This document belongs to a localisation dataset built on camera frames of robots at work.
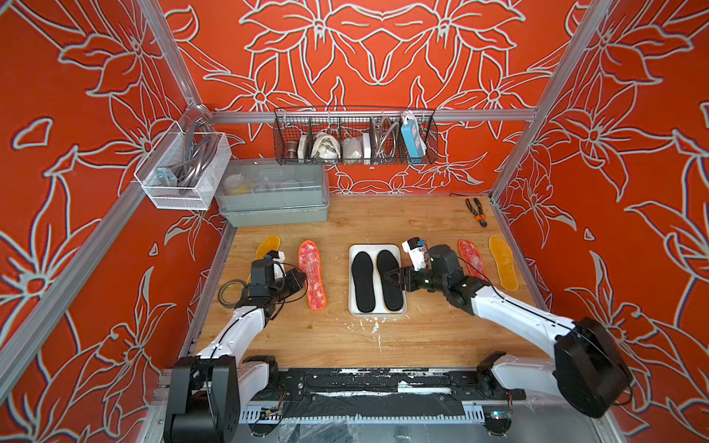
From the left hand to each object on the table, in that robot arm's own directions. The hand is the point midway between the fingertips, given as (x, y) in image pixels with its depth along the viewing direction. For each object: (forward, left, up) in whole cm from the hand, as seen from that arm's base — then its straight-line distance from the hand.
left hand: (305, 273), depth 87 cm
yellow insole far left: (+16, +18, -8) cm, 25 cm away
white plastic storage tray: (-7, -25, -7) cm, 27 cm away
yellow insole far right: (+17, -70, -7) cm, 73 cm away
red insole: (+2, -1, 0) cm, 3 cm away
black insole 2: (+11, -27, -7) cm, 30 cm away
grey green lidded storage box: (+29, +22, +8) cm, 37 cm away
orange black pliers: (+38, -66, -7) cm, 76 cm away
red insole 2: (+13, -58, -6) cm, 60 cm away
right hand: (-2, -26, +6) cm, 26 cm away
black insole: (+6, -18, -7) cm, 20 cm away
